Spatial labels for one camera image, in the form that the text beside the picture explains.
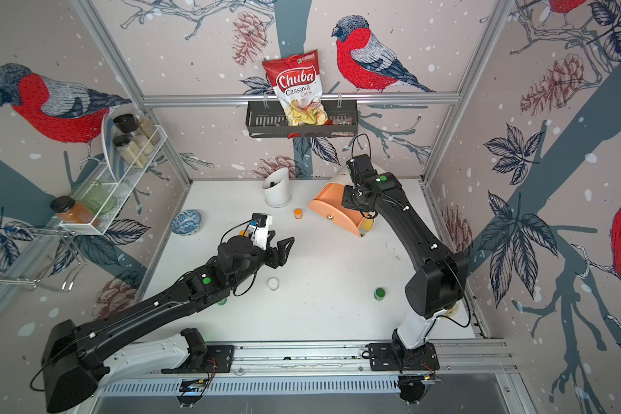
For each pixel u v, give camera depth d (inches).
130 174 29.3
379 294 32.9
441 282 17.2
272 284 33.7
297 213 41.8
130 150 30.0
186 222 40.8
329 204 31.7
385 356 28.7
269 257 25.4
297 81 31.4
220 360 28.9
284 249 25.9
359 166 24.9
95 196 26.9
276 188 39.2
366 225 34.6
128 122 30.8
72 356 15.4
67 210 23.3
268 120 37.4
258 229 24.1
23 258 22.0
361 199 26.3
